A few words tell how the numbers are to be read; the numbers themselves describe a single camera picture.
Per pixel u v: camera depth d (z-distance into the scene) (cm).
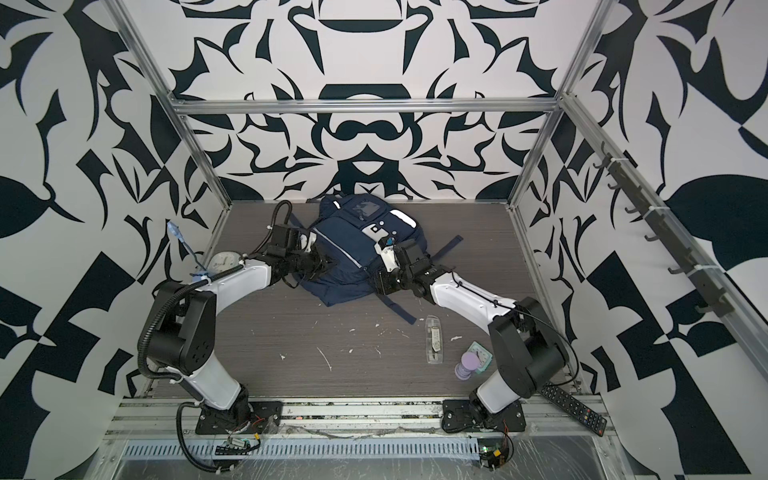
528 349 45
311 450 78
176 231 83
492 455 71
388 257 79
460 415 74
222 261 99
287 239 74
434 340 85
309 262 81
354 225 102
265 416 74
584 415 74
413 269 68
